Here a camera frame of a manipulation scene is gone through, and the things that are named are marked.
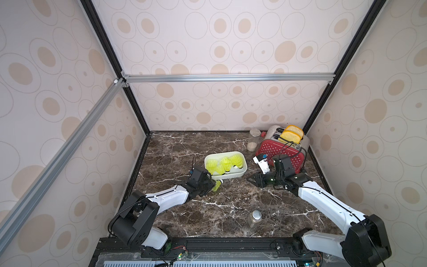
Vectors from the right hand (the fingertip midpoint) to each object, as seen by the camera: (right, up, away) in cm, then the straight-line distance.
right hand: (248, 180), depth 80 cm
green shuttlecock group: (-15, -4, +12) cm, 19 cm away
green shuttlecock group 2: (-17, +5, +17) cm, 24 cm away
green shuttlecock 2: (-3, +8, +18) cm, 20 cm away
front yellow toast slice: (+24, +22, +8) cm, 33 cm away
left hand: (-14, -3, +7) cm, 16 cm away
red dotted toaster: (+14, +16, +12) cm, 25 cm away
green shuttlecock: (-9, +7, +19) cm, 23 cm away
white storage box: (-5, +2, +17) cm, 18 cm away
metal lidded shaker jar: (+1, -15, -8) cm, 17 cm away
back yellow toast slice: (+28, +25, +11) cm, 39 cm away
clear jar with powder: (+7, +20, +22) cm, 31 cm away
